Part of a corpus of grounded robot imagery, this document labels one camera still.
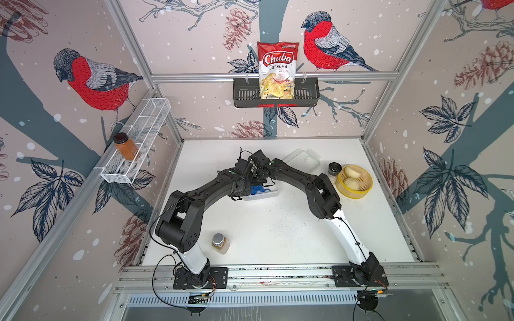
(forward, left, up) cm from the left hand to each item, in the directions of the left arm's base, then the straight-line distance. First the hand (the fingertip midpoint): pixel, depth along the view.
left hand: (248, 186), depth 93 cm
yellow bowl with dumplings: (+3, -51, -1) cm, 51 cm away
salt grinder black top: (+7, -41, +5) cm, 42 cm away
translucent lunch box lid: (+22, -30, -6) cm, 37 cm away
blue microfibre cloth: (0, -3, -3) cm, 4 cm away
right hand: (+6, +2, -6) cm, 8 cm away
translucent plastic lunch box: (-1, -12, -5) cm, 13 cm away
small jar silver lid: (-25, +10, +5) cm, 27 cm away
